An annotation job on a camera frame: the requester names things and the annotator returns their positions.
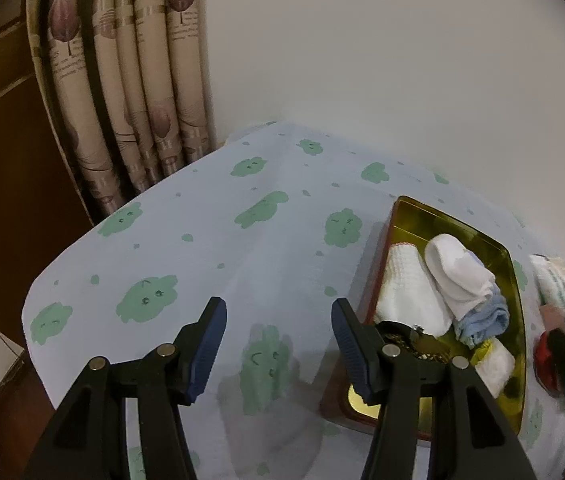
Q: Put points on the dark wooden cabinet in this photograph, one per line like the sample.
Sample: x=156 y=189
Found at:
x=40 y=214

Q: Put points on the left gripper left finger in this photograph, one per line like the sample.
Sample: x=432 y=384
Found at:
x=86 y=438

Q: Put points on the red white satin pouch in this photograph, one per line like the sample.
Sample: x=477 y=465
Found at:
x=543 y=367

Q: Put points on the beige patterned curtain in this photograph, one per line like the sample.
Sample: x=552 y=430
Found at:
x=122 y=84

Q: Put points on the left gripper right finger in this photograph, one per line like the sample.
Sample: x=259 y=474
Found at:
x=471 y=437

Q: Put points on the gold metal tin box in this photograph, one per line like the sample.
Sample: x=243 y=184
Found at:
x=416 y=223

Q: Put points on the white waffle towel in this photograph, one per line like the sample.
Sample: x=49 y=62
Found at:
x=408 y=294

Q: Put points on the light blue towel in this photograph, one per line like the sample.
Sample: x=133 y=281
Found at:
x=487 y=320

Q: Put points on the white sock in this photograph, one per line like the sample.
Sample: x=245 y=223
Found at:
x=460 y=276

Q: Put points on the dark patterned pouch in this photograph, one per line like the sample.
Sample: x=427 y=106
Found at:
x=413 y=340

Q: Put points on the cloud print tablecloth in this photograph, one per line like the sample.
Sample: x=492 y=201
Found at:
x=279 y=224

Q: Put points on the wet wipes pack teal white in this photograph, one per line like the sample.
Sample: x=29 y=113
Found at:
x=562 y=294

